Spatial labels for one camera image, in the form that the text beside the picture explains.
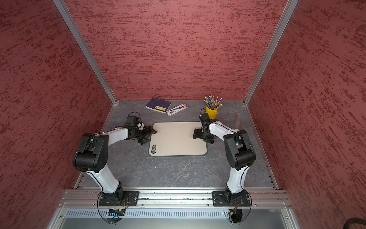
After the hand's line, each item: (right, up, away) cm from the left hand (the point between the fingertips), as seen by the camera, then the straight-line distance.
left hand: (154, 137), depth 95 cm
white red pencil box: (+15, +20, +18) cm, 31 cm away
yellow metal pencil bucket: (+41, +17, +9) cm, 46 cm away
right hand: (+31, -2, 0) cm, 31 cm away
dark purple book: (-2, +24, +22) cm, 33 cm away
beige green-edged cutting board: (+15, -1, -2) cm, 15 cm away
